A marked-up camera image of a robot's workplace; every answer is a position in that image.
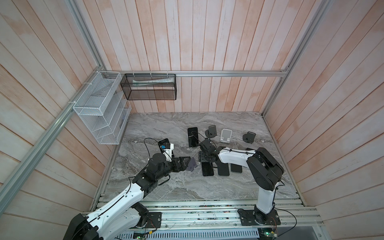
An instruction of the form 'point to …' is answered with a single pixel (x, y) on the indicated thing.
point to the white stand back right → (225, 135)
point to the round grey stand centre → (211, 132)
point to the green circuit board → (269, 234)
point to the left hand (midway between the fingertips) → (185, 161)
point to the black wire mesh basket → (150, 86)
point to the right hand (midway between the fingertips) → (203, 156)
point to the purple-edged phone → (207, 169)
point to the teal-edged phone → (223, 169)
